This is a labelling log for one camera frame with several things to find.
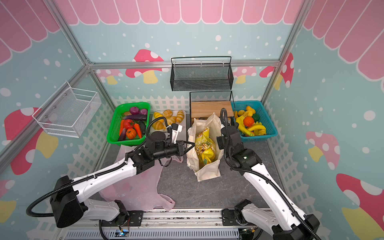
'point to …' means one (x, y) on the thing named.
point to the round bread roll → (167, 113)
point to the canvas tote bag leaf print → (212, 169)
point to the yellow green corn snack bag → (204, 135)
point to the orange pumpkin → (131, 133)
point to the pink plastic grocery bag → (140, 192)
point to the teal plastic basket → (271, 130)
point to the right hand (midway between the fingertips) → (226, 131)
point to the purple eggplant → (136, 117)
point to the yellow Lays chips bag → (206, 151)
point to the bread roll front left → (159, 125)
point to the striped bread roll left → (157, 115)
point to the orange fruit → (248, 121)
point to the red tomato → (128, 123)
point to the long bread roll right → (180, 116)
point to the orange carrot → (138, 130)
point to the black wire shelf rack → (203, 104)
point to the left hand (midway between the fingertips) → (195, 148)
